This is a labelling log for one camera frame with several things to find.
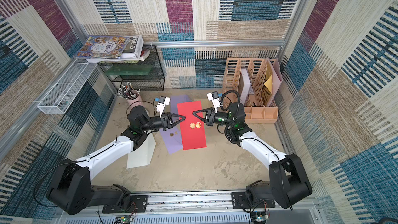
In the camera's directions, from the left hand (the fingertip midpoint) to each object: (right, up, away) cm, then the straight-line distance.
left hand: (183, 119), depth 70 cm
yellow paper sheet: (+45, +18, +17) cm, 52 cm away
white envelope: (-25, -22, +17) cm, 37 cm away
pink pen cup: (-34, +8, +31) cm, 47 cm away
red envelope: (+4, -4, +1) cm, 6 cm away
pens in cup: (-37, +14, +27) cm, 48 cm away
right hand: (+4, +3, 0) cm, 5 cm away
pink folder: (+49, +20, +15) cm, 55 cm away
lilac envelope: (-9, -14, +25) cm, 30 cm away
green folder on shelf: (-37, +28, +29) cm, 55 cm away
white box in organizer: (+36, +17, +26) cm, 47 cm away
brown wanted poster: (+48, +13, +27) cm, 57 cm away
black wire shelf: (-26, +24, +48) cm, 60 cm away
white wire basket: (-56, +9, +1) cm, 57 cm away
